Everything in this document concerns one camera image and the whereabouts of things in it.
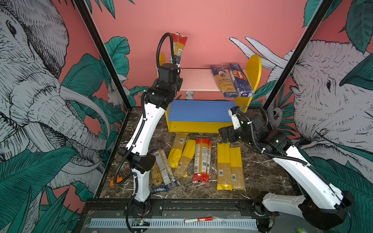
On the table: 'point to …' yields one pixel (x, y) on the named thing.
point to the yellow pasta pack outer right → (237, 179)
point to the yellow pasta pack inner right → (224, 167)
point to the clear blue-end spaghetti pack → (165, 169)
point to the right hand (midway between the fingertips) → (226, 125)
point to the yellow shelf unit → (211, 117)
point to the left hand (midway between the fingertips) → (171, 71)
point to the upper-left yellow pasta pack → (176, 150)
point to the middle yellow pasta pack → (187, 156)
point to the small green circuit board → (141, 223)
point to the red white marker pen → (198, 220)
